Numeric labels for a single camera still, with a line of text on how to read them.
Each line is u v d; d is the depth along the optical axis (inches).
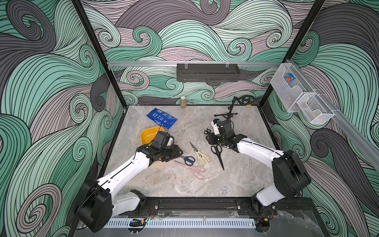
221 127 27.1
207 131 40.8
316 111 25.0
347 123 22.6
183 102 45.1
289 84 33.7
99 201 15.3
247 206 28.7
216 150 37.3
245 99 35.6
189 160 35.3
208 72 37.8
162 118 43.3
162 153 26.8
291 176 17.3
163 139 24.9
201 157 35.5
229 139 26.8
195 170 33.7
